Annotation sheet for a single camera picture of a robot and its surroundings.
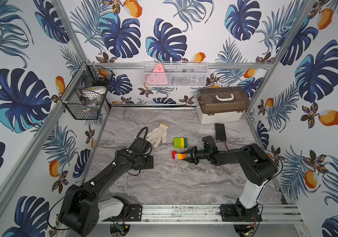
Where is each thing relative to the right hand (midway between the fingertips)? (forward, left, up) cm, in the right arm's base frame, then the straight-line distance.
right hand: (181, 154), depth 89 cm
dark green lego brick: (+11, -4, -4) cm, 13 cm away
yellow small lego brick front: (-1, 0, -1) cm, 1 cm away
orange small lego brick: (0, -1, -1) cm, 2 cm away
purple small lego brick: (0, +3, -2) cm, 3 cm away
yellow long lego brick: (+10, -1, -3) cm, 11 cm away
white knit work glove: (+17, +18, -5) cm, 25 cm away
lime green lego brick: (+10, +2, -2) cm, 10 cm away
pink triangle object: (+36, +15, +30) cm, 49 cm away
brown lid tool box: (+30, -27, +13) cm, 43 cm away
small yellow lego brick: (0, +2, -1) cm, 2 cm away
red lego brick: (+2, +5, -2) cm, 6 cm away
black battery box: (+22, -29, -5) cm, 37 cm away
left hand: (-7, +18, +3) cm, 20 cm away
